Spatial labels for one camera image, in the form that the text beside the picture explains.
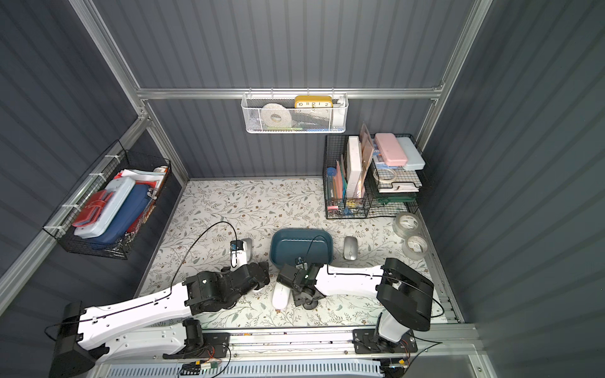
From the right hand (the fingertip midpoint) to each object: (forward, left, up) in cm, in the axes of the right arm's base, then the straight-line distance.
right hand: (312, 297), depth 82 cm
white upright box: (+41, -17, +20) cm, 48 cm away
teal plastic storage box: (+21, -1, -1) cm, 21 cm away
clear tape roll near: (+21, -43, -1) cm, 48 cm away
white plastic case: (+20, +57, +35) cm, 70 cm away
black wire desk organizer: (+40, -24, +21) cm, 51 cm away
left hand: (+4, +17, +14) cm, 23 cm away
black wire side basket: (+33, +65, +34) cm, 81 cm away
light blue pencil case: (+49, -43, +20) cm, 68 cm away
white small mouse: (0, +11, +1) cm, 11 cm away
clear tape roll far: (+32, -42, -1) cm, 52 cm away
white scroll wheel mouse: (+20, -16, -2) cm, 26 cm away
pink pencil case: (+53, -33, +24) cm, 66 cm away
